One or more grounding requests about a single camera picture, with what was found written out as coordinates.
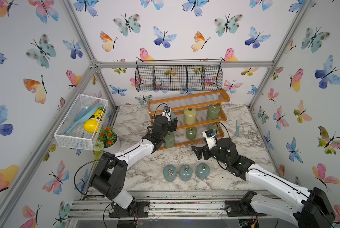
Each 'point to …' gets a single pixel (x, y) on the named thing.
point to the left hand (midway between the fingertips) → (170, 115)
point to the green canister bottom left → (169, 139)
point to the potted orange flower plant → (110, 139)
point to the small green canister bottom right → (212, 127)
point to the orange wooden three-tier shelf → (200, 101)
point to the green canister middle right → (213, 111)
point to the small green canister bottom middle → (191, 133)
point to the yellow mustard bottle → (92, 125)
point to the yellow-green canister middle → (190, 114)
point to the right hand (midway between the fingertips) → (200, 142)
